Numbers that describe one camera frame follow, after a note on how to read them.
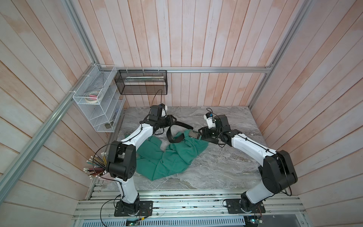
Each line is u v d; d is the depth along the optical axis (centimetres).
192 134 96
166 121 82
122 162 48
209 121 80
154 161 86
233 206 73
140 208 73
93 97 73
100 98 73
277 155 48
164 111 76
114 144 50
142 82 104
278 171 45
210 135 79
